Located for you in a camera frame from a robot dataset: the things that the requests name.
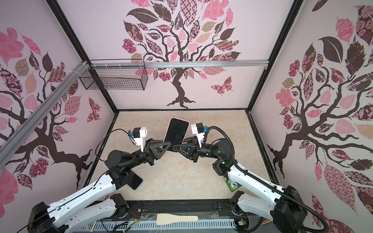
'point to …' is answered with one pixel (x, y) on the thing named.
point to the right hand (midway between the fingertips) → (175, 147)
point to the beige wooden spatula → (163, 219)
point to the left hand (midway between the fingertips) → (172, 146)
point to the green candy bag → (232, 185)
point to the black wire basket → (115, 74)
